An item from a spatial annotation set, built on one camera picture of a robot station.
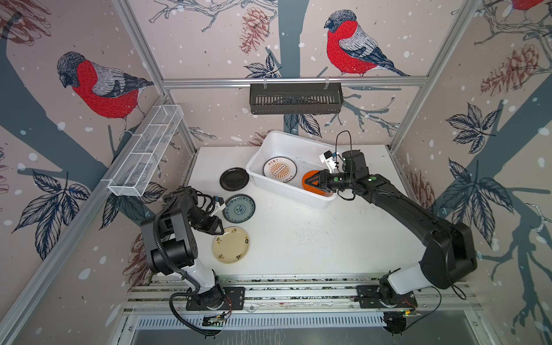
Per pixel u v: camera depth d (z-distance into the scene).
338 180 0.69
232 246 0.86
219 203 0.84
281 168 1.10
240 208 0.97
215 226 0.78
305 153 1.14
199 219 0.75
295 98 1.04
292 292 0.76
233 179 1.07
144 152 0.78
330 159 0.75
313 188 0.82
